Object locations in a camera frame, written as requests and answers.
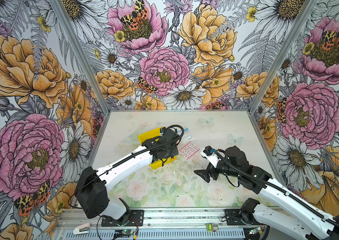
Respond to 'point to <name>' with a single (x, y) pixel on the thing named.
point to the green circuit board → (128, 232)
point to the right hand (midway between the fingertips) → (201, 167)
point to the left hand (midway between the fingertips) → (171, 153)
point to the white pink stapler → (82, 229)
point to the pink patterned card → (189, 150)
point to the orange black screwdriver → (173, 158)
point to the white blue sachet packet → (187, 135)
